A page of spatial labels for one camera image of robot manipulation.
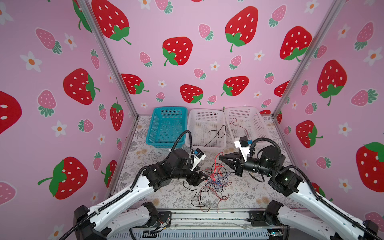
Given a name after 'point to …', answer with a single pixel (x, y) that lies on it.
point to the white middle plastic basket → (208, 129)
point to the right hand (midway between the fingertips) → (219, 158)
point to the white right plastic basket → (246, 122)
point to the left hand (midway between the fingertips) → (204, 172)
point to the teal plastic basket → (165, 126)
